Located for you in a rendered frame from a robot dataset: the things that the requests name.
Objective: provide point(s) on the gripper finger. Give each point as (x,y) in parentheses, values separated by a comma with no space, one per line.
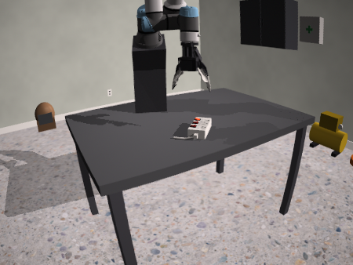
(204,74)
(177,78)

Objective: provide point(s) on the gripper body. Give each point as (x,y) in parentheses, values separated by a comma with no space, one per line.
(188,63)

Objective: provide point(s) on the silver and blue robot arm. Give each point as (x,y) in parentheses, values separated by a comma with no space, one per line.
(176,17)

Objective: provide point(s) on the white power strip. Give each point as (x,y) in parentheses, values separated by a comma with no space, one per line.
(197,129)

